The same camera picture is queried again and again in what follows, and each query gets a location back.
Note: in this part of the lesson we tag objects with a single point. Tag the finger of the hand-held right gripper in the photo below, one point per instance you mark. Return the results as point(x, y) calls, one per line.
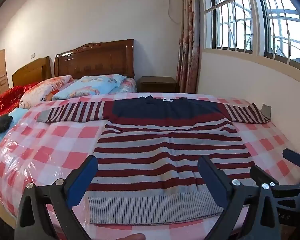
point(262, 175)
point(293, 156)

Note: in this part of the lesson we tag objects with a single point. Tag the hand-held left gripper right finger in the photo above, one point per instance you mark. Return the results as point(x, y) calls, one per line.
point(211, 177)

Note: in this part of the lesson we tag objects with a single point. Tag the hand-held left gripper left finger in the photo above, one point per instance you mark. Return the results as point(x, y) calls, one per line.
point(83, 180)

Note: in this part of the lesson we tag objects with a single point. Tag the red grey striped sweater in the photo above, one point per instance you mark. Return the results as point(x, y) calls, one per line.
point(162, 150)

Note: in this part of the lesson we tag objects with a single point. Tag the person's left hand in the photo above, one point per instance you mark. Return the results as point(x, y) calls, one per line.
point(133, 237)

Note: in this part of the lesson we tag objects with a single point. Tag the red white checkered bed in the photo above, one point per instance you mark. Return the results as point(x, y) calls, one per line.
point(52, 150)

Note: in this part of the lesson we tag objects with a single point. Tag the blue floral pillow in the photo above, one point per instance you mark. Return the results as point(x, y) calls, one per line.
point(90, 86)

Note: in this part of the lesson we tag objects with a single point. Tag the dark cloth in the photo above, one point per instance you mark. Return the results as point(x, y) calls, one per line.
point(0, 125)

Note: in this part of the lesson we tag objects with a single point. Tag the orange floral pillow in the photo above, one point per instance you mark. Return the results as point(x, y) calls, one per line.
point(40, 90)

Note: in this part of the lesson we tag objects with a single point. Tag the pink floral pillow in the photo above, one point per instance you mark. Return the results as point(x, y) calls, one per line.
point(127, 86)

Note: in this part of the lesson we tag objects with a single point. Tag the wooden nightstand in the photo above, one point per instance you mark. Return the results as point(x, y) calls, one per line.
point(156, 84)

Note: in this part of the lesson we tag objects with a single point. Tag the red blanket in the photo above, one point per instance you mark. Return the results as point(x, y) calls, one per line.
point(7, 98)

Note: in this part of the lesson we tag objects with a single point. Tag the small wooden headboard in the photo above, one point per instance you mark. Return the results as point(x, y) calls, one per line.
point(32, 72)

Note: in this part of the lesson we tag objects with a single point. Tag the large wooden headboard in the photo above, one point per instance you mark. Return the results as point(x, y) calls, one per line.
point(97, 60)

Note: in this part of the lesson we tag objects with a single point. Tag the floral curtain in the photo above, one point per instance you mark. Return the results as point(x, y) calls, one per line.
point(188, 42)

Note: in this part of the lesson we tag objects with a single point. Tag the barred window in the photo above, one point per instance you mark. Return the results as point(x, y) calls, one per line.
point(252, 17)

